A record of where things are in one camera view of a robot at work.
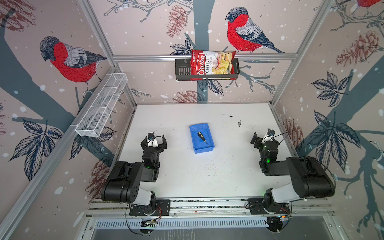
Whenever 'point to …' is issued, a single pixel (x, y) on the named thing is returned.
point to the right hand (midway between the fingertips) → (262, 136)
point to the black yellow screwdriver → (202, 137)
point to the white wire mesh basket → (95, 118)
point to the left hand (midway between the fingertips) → (154, 135)
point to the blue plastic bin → (199, 145)
